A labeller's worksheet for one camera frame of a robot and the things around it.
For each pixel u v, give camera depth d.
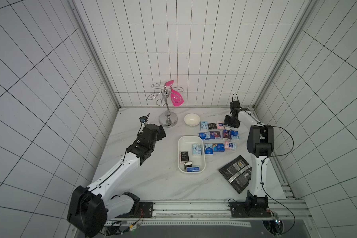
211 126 1.06
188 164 0.83
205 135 1.00
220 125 1.04
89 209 0.38
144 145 0.60
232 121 0.92
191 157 0.92
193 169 0.82
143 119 0.68
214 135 1.00
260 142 0.61
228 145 0.95
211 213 0.73
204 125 1.06
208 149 0.92
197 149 0.92
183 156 0.87
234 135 1.00
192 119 1.08
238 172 0.85
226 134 1.00
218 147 0.95
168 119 1.10
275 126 0.62
